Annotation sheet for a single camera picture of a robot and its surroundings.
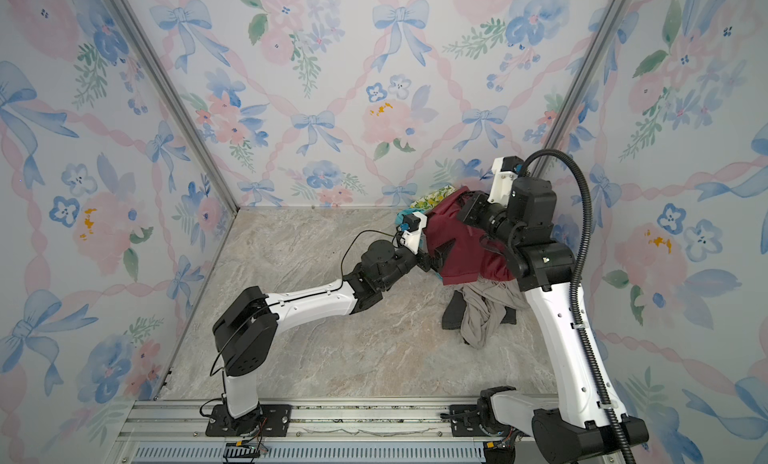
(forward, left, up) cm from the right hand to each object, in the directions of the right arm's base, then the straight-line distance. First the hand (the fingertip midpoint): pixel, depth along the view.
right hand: (458, 191), depth 64 cm
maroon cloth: (-4, -6, -19) cm, 20 cm away
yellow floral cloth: (+39, 0, -38) cm, 54 cm away
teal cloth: (+28, +11, -37) cm, 48 cm away
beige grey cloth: (-6, -13, -38) cm, 41 cm away
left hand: (-1, +2, -12) cm, 12 cm away
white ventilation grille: (-43, +32, -43) cm, 69 cm away
